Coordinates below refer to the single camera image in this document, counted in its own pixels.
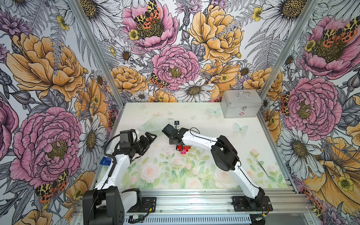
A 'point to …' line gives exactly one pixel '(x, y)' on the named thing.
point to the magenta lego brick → (183, 152)
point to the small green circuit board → (135, 218)
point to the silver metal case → (241, 103)
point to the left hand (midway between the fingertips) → (153, 144)
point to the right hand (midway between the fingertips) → (176, 141)
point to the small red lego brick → (179, 147)
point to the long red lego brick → (187, 147)
